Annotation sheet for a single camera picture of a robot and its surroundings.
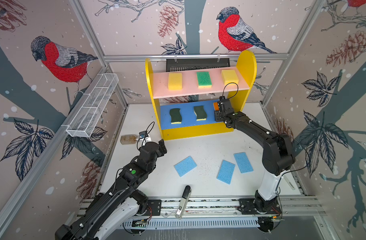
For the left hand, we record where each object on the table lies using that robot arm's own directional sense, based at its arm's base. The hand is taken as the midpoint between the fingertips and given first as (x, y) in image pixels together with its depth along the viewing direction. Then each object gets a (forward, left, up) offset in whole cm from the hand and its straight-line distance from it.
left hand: (157, 142), depth 76 cm
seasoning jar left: (+11, +23, -16) cm, 30 cm away
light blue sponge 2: (-9, -38, -18) cm, 43 cm away
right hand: (+23, -36, -5) cm, 43 cm away
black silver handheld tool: (-27, -13, -16) cm, 34 cm away
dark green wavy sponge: (+21, -9, -4) cm, 23 cm away
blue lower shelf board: (+21, -16, -4) cm, 27 cm away
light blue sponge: (-5, -14, -20) cm, 25 cm away
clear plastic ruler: (-15, -72, -20) cm, 77 cm away
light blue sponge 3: (-4, -49, -19) cm, 53 cm away
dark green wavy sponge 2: (+24, -24, -5) cm, 35 cm away
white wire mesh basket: (+6, +35, +10) cm, 37 cm away
